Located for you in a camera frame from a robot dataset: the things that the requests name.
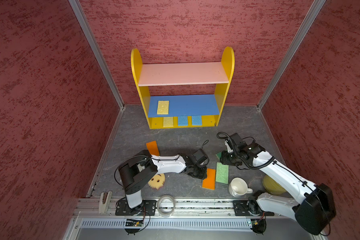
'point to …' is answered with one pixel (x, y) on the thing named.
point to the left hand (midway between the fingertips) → (203, 179)
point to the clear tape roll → (166, 215)
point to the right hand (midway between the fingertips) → (223, 163)
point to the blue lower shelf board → (184, 105)
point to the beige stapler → (105, 200)
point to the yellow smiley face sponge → (158, 181)
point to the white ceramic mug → (238, 187)
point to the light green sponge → (222, 173)
